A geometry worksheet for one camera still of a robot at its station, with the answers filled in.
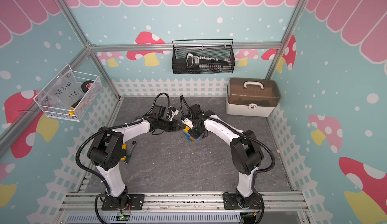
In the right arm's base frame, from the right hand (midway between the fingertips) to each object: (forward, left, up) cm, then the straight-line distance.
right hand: (194, 132), depth 90 cm
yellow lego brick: (+2, +5, +1) cm, 5 cm away
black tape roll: (+14, +57, +26) cm, 64 cm away
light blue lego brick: (0, +4, -1) cm, 4 cm away
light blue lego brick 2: (-9, -2, +8) cm, 12 cm away
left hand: (+2, +7, 0) cm, 8 cm away
